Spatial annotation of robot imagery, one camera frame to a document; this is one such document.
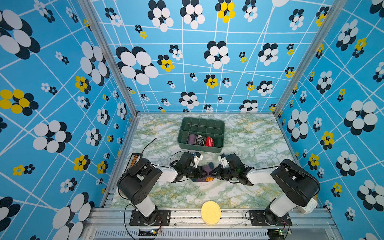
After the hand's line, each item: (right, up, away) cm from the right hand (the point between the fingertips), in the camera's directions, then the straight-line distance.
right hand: (210, 174), depth 87 cm
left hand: (-1, 0, -1) cm, 2 cm away
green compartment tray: (0, +27, +28) cm, 39 cm away
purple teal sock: (-2, -1, -3) cm, 4 cm away
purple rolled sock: (-11, +20, +11) cm, 25 cm away
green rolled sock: (+6, +18, +9) cm, 20 cm away
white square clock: (+49, -13, -13) cm, 52 cm away
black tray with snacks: (-47, +8, +6) cm, 49 cm away
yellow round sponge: (-1, -15, -14) cm, 21 cm away
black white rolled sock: (-5, +19, +9) cm, 21 cm away
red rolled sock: (0, +18, +9) cm, 20 cm away
